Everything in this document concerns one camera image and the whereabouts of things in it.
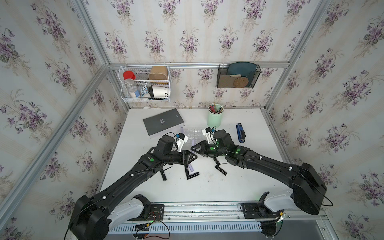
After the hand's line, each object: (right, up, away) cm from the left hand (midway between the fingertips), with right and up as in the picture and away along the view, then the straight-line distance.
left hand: (197, 160), depth 72 cm
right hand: (-2, +5, +2) cm, 6 cm away
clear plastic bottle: (-39, +40, +15) cm, 58 cm away
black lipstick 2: (-6, -9, +14) cm, 18 cm away
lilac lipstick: (-3, -9, +16) cm, 18 cm away
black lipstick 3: (-4, -12, +11) cm, 17 cm away
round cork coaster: (+29, +45, +25) cm, 60 cm away
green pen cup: (+12, +23, +27) cm, 37 cm away
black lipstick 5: (+14, -10, +15) cm, 23 cm away
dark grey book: (-25, +19, +35) cm, 47 cm away
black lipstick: (-19, -12, +12) cm, 25 cm away
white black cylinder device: (-25, +38, +20) cm, 50 cm away
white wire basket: (-33, +44, +21) cm, 58 cm away
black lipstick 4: (+12, -5, +17) cm, 22 cm away
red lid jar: (-42, +49, +19) cm, 67 cm away
